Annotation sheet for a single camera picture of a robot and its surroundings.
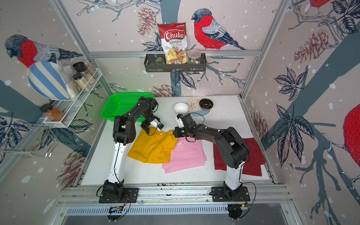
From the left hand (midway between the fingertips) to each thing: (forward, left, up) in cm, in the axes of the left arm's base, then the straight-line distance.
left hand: (153, 123), depth 103 cm
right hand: (-10, -15, +5) cm, 19 cm away
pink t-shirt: (-23, -26, 0) cm, 35 cm away
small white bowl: (+14, -20, +1) cm, 25 cm away
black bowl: (+17, -41, +3) cm, 44 cm away
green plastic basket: (+20, +33, 0) cm, 39 cm away
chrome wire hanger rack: (-29, +45, +23) cm, 58 cm away
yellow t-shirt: (-21, -5, +3) cm, 21 cm away
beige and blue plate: (+16, -32, -1) cm, 35 cm away
